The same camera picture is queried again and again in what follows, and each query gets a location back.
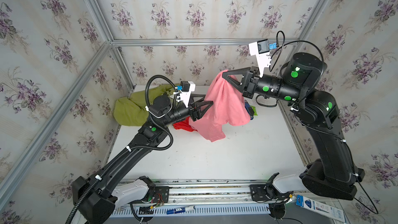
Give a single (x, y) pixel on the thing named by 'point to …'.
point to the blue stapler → (249, 109)
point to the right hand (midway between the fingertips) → (222, 73)
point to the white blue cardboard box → (320, 208)
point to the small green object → (254, 110)
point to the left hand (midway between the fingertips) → (209, 97)
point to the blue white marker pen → (180, 209)
